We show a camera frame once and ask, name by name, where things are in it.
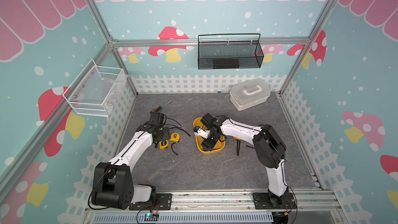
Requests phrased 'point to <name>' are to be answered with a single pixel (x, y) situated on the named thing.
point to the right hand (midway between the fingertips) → (208, 143)
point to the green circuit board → (151, 217)
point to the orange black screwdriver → (158, 109)
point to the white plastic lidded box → (247, 94)
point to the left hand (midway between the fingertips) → (162, 137)
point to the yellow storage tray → (218, 145)
